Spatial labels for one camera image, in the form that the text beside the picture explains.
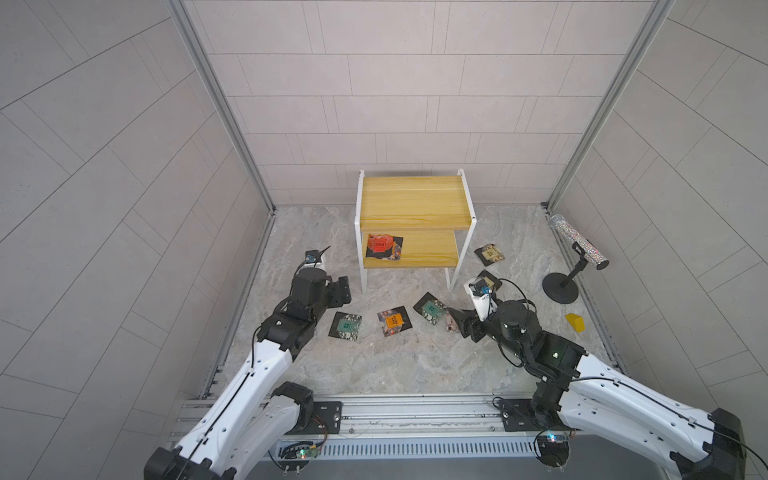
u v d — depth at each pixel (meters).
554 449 0.68
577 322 0.86
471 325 0.63
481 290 0.62
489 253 1.02
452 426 0.71
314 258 0.66
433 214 0.72
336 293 0.68
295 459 0.65
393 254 0.84
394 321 0.87
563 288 0.92
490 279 0.96
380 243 0.86
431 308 0.89
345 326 0.86
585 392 0.49
